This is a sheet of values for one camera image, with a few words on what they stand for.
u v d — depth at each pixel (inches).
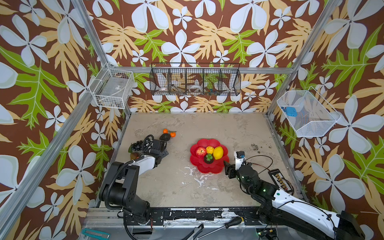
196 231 27.7
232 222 28.2
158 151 29.0
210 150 36.7
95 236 27.3
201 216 29.6
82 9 27.2
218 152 36.6
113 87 34.0
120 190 17.3
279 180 33.6
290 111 33.9
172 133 41.1
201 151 35.7
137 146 37.8
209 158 35.2
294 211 19.6
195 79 38.4
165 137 39.8
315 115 30.8
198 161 36.4
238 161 27.2
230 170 27.6
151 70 35.7
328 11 27.4
